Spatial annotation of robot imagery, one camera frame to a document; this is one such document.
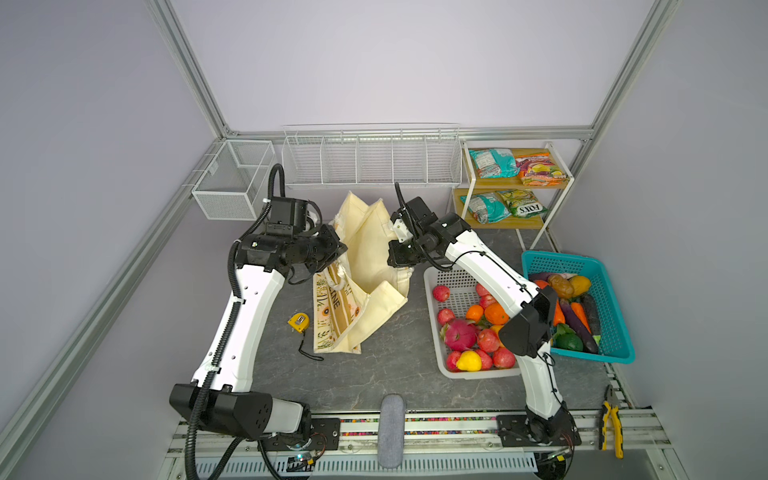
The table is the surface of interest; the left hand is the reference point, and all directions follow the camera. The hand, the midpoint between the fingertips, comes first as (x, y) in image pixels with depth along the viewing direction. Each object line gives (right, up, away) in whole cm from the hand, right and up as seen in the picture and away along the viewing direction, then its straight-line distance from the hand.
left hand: (350, 249), depth 71 cm
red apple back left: (+25, -14, +25) cm, 38 cm away
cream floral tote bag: (+3, -8, -7) cm, 12 cm away
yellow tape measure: (-19, -22, +21) cm, 36 cm away
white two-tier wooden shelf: (+52, +22, +12) cm, 58 cm away
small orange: (+35, -19, +19) cm, 44 cm away
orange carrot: (+69, -19, +22) cm, 75 cm away
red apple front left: (+26, -30, +10) cm, 41 cm away
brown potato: (+63, -12, +23) cm, 68 cm away
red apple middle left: (+26, -20, +18) cm, 37 cm away
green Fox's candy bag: (+54, +16, +30) cm, 64 cm away
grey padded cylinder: (+10, -45, +2) cm, 46 cm away
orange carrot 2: (+61, -21, +20) cm, 68 cm away
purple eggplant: (+66, -25, +15) cm, 73 cm away
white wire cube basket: (-41, +19, +21) cm, 50 cm away
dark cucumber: (+70, -18, +19) cm, 75 cm away
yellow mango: (+70, -11, +23) cm, 74 cm away
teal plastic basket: (+72, -26, +12) cm, 78 cm away
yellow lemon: (+30, -29, +6) cm, 42 cm away
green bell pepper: (+60, -25, +14) cm, 66 cm away
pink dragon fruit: (+29, -23, +10) cm, 38 cm away
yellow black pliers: (+67, -42, +6) cm, 79 cm away
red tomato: (+57, -11, +23) cm, 63 cm away
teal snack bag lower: (+42, +14, +29) cm, 52 cm away
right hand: (+9, -4, +11) cm, 15 cm away
